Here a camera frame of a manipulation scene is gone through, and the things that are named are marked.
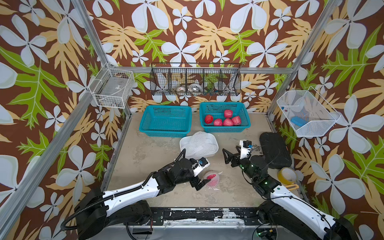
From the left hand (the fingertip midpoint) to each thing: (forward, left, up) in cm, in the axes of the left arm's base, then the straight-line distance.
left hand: (205, 168), depth 75 cm
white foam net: (-5, -4, -10) cm, 12 cm away
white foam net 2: (+23, 0, -8) cm, 24 cm away
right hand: (+10, -13, +4) cm, 17 cm away
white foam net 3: (+15, +3, -11) cm, 19 cm away
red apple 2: (+40, -12, -10) cm, 43 cm away
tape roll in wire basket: (+49, +15, +13) cm, 53 cm away
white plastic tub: (+24, +12, -11) cm, 29 cm away
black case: (+17, -46, -11) cm, 51 cm away
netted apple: (-2, -4, -6) cm, 8 cm away
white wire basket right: (+27, -58, +13) cm, 66 cm away
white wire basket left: (+41, +54, +19) cm, 70 cm away
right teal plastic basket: (+55, -13, -12) cm, 58 cm away
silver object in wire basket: (+52, +5, +12) cm, 53 cm away
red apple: (+43, -6, -10) cm, 45 cm away
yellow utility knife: (-4, -51, -15) cm, 53 cm away
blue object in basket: (+23, -51, +12) cm, 57 cm away
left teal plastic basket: (+45, +27, -15) cm, 55 cm away
